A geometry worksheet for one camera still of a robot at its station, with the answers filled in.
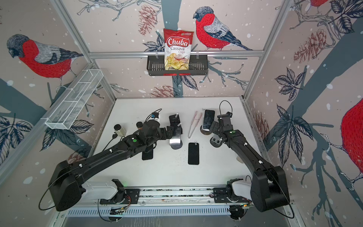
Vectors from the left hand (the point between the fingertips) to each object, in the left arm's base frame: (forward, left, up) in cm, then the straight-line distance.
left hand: (167, 128), depth 79 cm
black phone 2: (-6, -15, -21) cm, 27 cm away
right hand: (+4, -30, -7) cm, 31 cm away
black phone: (-8, +14, -19) cm, 25 cm away
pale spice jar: (+7, +34, -12) cm, 37 cm away
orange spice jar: (+9, +21, -11) cm, 25 cm away
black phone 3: (+14, -27, -9) cm, 32 cm away
